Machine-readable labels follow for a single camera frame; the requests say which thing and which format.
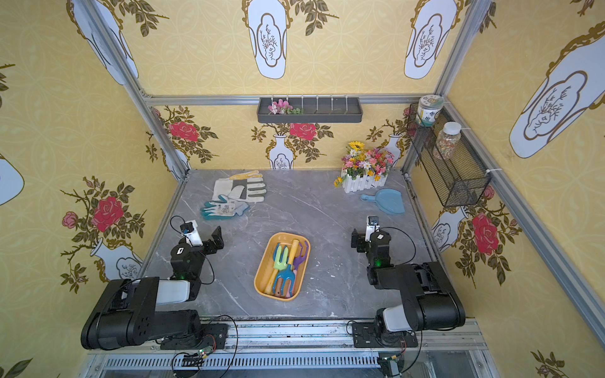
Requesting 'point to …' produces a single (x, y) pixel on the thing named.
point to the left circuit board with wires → (190, 364)
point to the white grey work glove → (248, 186)
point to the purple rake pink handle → (297, 261)
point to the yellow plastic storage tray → (265, 267)
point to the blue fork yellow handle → (288, 273)
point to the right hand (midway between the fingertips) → (373, 228)
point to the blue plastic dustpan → (389, 201)
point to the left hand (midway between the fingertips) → (199, 229)
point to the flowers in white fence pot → (363, 168)
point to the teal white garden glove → (221, 209)
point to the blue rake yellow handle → (279, 275)
